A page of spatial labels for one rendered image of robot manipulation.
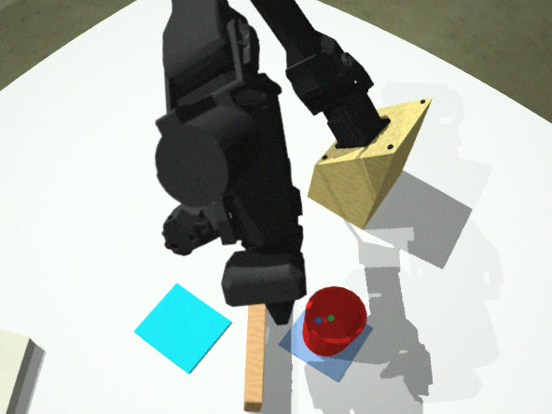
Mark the red cup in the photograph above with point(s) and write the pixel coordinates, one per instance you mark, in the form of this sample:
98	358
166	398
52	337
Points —
333	337

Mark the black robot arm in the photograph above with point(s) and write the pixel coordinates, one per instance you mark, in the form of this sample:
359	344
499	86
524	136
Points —
223	118

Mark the long wooden plank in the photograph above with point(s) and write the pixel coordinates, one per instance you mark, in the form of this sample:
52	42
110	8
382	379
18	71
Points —
255	359

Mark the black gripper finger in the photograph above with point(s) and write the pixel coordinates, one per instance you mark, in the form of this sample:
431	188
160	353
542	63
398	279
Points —
296	239
281	311

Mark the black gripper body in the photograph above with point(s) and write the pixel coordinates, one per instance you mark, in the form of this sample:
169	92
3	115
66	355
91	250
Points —
264	208

